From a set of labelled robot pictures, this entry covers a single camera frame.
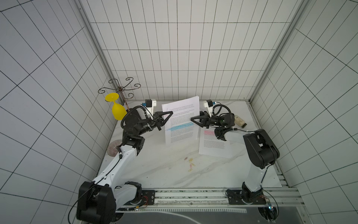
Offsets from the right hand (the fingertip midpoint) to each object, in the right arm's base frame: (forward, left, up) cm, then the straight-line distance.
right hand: (192, 117), depth 75 cm
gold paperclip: (-14, 0, -27) cm, 30 cm away
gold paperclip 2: (-20, 0, -27) cm, 34 cm away
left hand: (-4, +11, +7) cm, 14 cm away
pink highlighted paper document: (-2, -13, -27) cm, 30 cm away
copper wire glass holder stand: (+15, +44, +6) cm, 47 cm away
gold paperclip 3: (-17, -2, -27) cm, 32 cm away
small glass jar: (+15, -36, -23) cm, 46 cm away
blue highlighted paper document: (-7, +7, 0) cm, 10 cm away
